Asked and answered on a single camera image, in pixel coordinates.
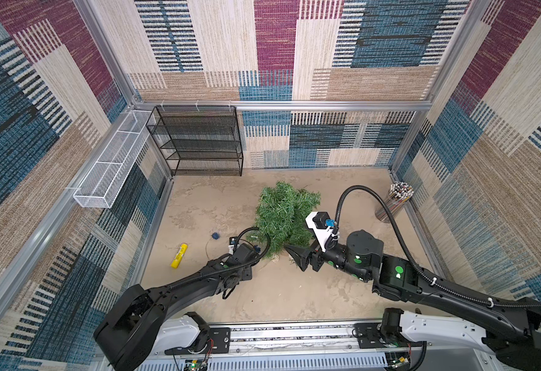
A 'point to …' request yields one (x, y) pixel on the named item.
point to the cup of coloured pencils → (396, 198)
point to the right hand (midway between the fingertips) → (298, 237)
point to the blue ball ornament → (216, 236)
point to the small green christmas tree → (281, 219)
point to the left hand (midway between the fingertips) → (244, 268)
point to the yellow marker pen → (176, 260)
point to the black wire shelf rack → (198, 140)
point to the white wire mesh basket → (101, 185)
